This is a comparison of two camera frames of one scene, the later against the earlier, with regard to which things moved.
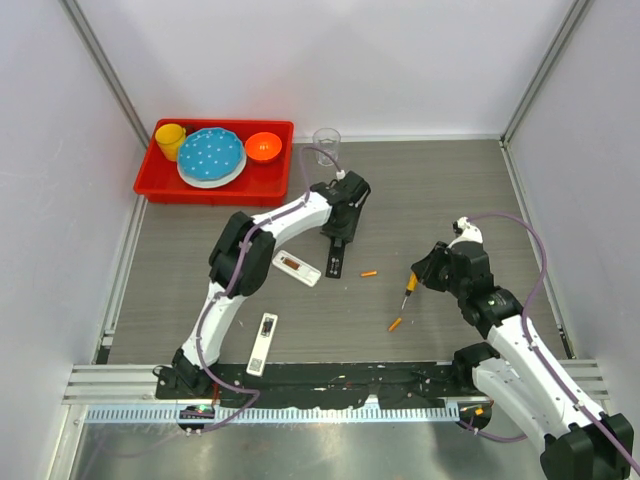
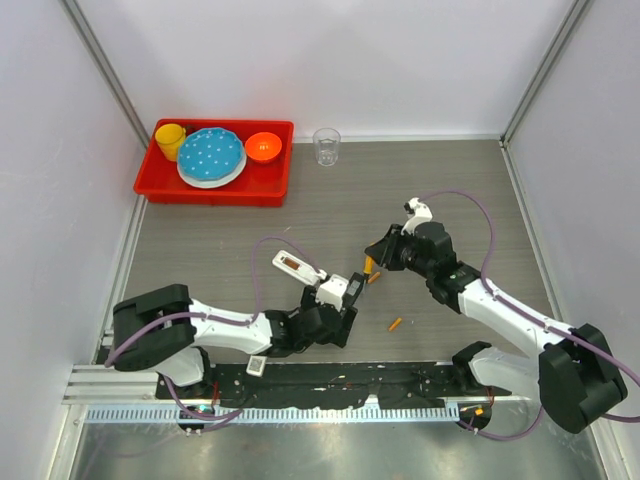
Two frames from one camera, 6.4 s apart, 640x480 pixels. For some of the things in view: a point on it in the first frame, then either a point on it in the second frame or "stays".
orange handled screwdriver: x=412 y=284 → x=368 y=267
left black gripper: x=348 y=234 → x=339 y=337
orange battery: x=398 y=320 stays
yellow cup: x=168 y=137 stays
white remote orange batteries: x=297 y=268 stays
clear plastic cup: x=329 y=140 stays
